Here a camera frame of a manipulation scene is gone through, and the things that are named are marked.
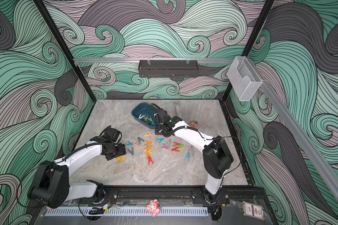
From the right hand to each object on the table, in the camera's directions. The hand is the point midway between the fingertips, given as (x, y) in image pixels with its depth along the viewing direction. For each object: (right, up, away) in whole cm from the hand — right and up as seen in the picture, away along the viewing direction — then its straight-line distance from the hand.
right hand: (157, 131), depth 86 cm
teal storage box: (-13, +11, +25) cm, 30 cm away
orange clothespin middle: (-6, -13, +5) cm, 15 cm away
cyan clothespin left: (-19, -9, +7) cm, 23 cm away
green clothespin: (-10, +7, +21) cm, 24 cm away
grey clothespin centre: (+8, -9, +8) cm, 14 cm away
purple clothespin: (+5, -11, +6) cm, 14 cm away
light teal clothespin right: (+20, -16, +2) cm, 26 cm away
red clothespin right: (+13, -9, +7) cm, 17 cm away
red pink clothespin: (+12, -13, +4) cm, 18 cm away
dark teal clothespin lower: (-17, -14, +4) cm, 22 cm away
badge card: (+49, -37, -18) cm, 64 cm away
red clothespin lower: (-5, -18, 0) cm, 19 cm away
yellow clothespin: (-23, -17, 0) cm, 28 cm away
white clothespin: (-14, +8, +21) cm, 27 cm away
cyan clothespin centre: (+2, -7, +9) cm, 12 cm away
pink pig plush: (0, -35, -19) cm, 39 cm away
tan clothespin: (-7, -4, +12) cm, 14 cm away
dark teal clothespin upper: (-13, -7, +9) cm, 17 cm away
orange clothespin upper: (-6, -9, +8) cm, 14 cm away
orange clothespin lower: (-6, -16, +2) cm, 17 cm away
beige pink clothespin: (-15, -9, +7) cm, 18 cm away
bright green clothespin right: (+16, -11, +6) cm, 20 cm away
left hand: (-22, -14, 0) cm, 26 cm away
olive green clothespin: (-7, +6, +21) cm, 23 cm away
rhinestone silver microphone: (+15, +14, +24) cm, 32 cm away
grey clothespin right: (+23, -12, +4) cm, 26 cm away
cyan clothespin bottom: (-4, +3, +18) cm, 19 cm away
